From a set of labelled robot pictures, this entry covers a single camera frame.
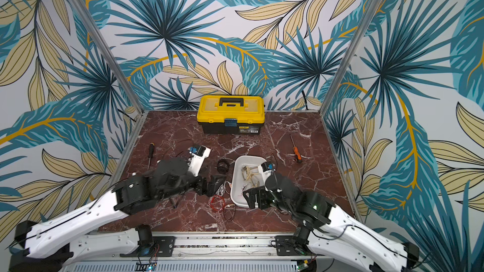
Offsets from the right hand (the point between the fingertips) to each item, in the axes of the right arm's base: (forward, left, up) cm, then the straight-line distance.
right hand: (253, 192), depth 69 cm
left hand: (+3, +13, +8) cm, 15 cm away
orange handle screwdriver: (+24, -26, -16) cm, 39 cm away
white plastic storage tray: (+15, +2, -18) cm, 23 cm away
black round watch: (+20, +13, -18) cm, 30 cm away
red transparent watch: (+2, +15, -18) cm, 24 cm away
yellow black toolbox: (+40, +8, 0) cm, 41 cm away
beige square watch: (+14, 0, -16) cm, 21 cm away
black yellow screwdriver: (+32, +52, -16) cm, 63 cm away
